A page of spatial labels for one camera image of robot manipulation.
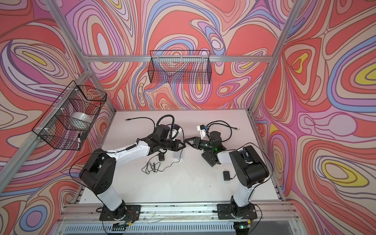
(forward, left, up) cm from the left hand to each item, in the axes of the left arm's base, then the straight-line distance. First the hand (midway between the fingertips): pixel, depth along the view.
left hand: (186, 145), depth 85 cm
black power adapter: (-3, +16, -10) cm, 19 cm away
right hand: (+2, 0, -1) cm, 2 cm away
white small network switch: (-1, +5, -11) cm, 12 cm away
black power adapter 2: (-14, -24, -12) cm, 30 cm away
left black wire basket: (+1, +57, +22) cm, 61 cm away
